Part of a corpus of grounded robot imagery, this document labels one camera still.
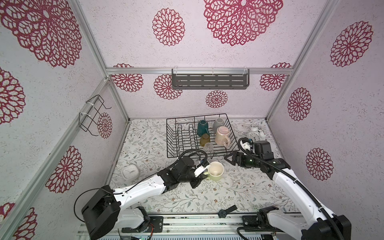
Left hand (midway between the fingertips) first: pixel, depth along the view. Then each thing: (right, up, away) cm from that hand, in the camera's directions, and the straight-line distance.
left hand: (204, 175), depth 78 cm
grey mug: (+12, +30, +25) cm, 41 cm away
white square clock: (-43, -1, +10) cm, 44 cm away
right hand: (+13, +9, 0) cm, 16 cm away
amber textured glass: (+2, +18, +19) cm, 26 cm away
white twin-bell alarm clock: (+36, +21, +21) cm, 47 cm away
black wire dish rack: (+8, +22, +32) cm, 40 cm away
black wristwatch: (+9, -19, -1) cm, 21 cm away
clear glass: (+5, +12, +19) cm, 22 cm away
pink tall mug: (+13, +19, +18) cm, 29 cm away
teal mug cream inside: (+1, +26, +26) cm, 37 cm away
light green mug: (+6, +1, +5) cm, 8 cm away
